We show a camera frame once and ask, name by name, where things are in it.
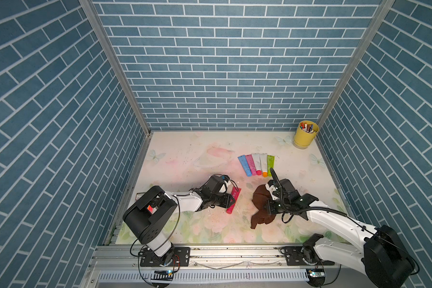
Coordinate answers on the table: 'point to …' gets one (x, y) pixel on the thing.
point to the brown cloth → (260, 195)
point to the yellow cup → (305, 134)
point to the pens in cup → (307, 128)
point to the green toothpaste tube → (270, 159)
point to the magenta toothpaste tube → (251, 164)
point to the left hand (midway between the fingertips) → (236, 202)
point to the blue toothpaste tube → (243, 161)
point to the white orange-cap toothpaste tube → (263, 158)
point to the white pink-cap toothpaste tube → (256, 158)
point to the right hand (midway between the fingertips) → (265, 207)
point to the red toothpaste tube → (235, 192)
